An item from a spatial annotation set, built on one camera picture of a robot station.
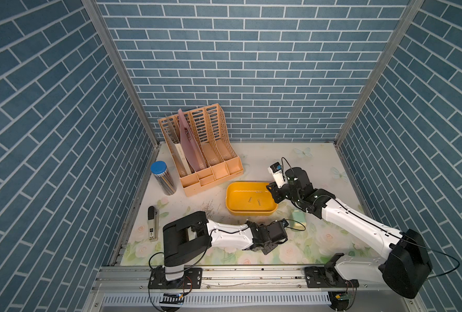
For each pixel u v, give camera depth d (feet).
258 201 3.13
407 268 1.33
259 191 3.23
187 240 1.57
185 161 2.89
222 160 3.28
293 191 2.02
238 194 3.21
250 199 3.15
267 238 2.07
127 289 2.38
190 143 3.36
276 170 2.31
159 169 2.72
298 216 2.74
